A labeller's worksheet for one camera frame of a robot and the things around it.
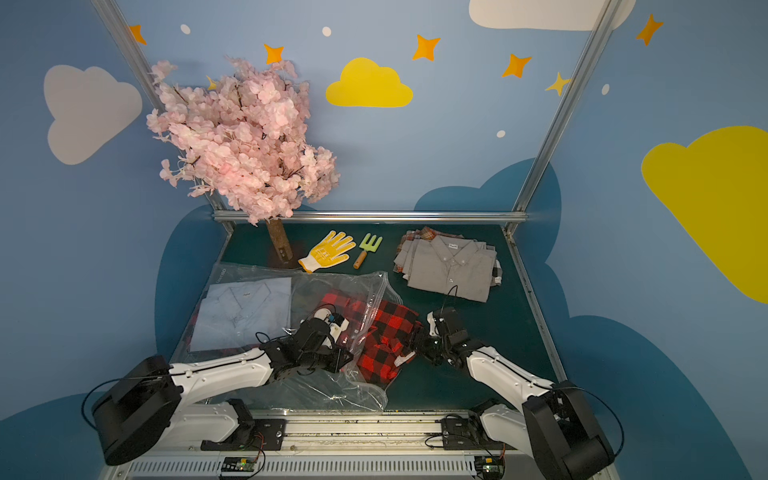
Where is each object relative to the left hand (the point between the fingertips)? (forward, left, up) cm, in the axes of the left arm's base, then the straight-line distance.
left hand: (355, 354), depth 84 cm
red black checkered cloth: (+7, -7, -3) cm, 10 cm away
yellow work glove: (+42, +15, -6) cm, 45 cm away
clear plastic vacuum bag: (-9, +4, -4) cm, 10 cm away
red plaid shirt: (+48, -22, -1) cm, 53 cm away
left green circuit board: (-26, +27, -6) cm, 38 cm away
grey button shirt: (+30, -29, +4) cm, 42 cm away
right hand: (+5, -16, -1) cm, 17 cm away
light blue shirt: (+12, +37, -1) cm, 39 cm away
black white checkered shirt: (+31, -47, -1) cm, 57 cm away
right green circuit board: (-25, -35, -6) cm, 43 cm away
